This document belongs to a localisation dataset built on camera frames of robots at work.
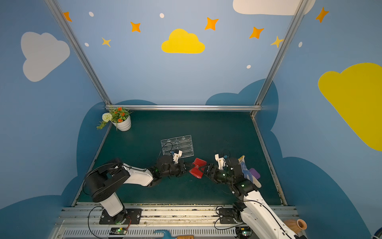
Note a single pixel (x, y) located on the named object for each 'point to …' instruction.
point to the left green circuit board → (118, 231)
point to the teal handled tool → (167, 236)
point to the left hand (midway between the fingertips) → (197, 168)
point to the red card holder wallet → (196, 170)
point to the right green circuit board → (243, 232)
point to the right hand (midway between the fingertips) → (204, 169)
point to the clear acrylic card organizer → (184, 144)
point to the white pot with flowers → (120, 118)
